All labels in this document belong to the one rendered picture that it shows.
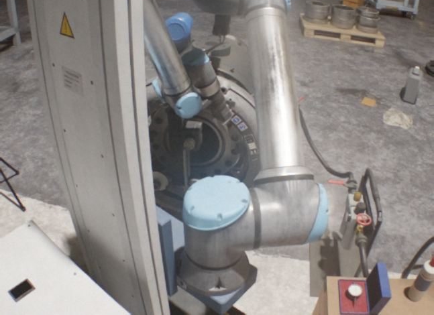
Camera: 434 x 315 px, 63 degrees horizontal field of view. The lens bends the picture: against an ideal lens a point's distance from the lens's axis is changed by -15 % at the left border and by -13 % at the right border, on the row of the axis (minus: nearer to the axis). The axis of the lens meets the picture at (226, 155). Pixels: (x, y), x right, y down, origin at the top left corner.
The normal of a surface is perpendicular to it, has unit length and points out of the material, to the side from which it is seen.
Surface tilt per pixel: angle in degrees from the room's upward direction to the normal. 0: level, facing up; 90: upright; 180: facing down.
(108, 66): 90
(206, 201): 5
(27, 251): 0
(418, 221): 0
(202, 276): 70
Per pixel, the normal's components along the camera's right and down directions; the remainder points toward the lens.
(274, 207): 0.10, -0.42
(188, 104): 0.49, 0.58
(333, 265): 0.04, -0.82
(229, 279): 0.46, 0.22
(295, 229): 0.14, 0.33
